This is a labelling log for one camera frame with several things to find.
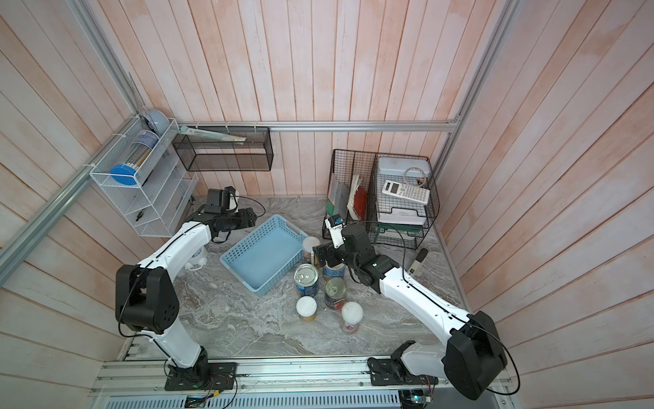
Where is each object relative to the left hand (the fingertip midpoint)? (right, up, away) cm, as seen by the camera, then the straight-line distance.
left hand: (248, 219), depth 92 cm
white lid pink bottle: (+36, -28, -18) cm, 49 cm away
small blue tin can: (+33, -18, -6) cm, 38 cm away
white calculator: (+59, +11, 0) cm, 60 cm away
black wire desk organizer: (+54, +9, 0) cm, 55 cm away
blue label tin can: (+22, -19, -9) cm, 31 cm away
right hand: (+28, -7, -11) cm, 31 cm away
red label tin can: (+32, -23, -12) cm, 41 cm away
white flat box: (+54, +3, -4) cm, 54 cm away
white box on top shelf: (+59, +22, +8) cm, 64 cm away
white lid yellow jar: (+22, -28, -12) cm, 38 cm away
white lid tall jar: (+23, -9, -4) cm, 24 cm away
